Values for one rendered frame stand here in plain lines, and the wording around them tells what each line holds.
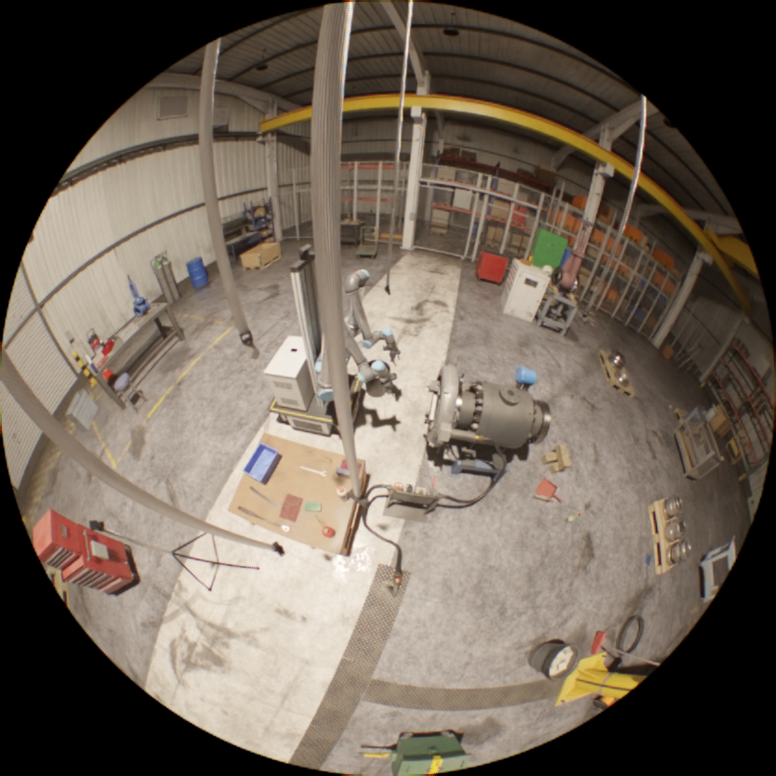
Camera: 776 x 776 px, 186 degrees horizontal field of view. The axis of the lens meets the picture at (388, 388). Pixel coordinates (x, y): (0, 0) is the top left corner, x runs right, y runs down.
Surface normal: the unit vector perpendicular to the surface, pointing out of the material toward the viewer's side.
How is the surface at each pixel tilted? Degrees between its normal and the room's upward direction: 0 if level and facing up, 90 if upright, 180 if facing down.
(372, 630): 0
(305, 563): 0
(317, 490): 0
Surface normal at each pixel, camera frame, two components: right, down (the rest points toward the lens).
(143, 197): 0.95, 0.26
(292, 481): 0.06, -0.66
